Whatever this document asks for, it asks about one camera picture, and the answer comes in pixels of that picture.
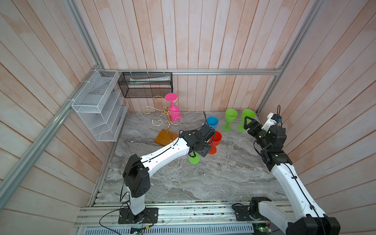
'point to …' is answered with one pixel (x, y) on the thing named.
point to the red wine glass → (214, 140)
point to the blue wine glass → (212, 122)
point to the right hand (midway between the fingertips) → (249, 119)
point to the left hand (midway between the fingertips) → (201, 149)
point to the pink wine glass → (174, 111)
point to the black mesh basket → (146, 84)
